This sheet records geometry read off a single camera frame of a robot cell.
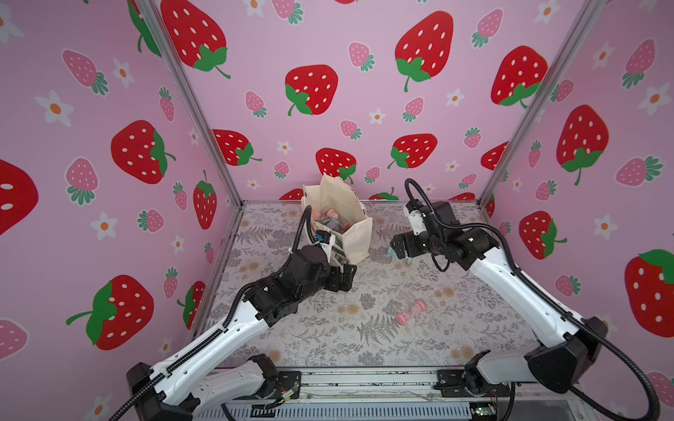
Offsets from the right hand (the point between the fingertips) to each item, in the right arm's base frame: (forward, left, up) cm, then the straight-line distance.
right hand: (401, 242), depth 76 cm
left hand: (-9, +15, 0) cm, 18 cm away
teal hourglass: (-5, +3, +1) cm, 6 cm away
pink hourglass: (-10, -8, -22) cm, 26 cm away
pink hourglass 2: (+25, +27, -17) cm, 40 cm away
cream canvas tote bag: (+27, +23, -15) cm, 39 cm away
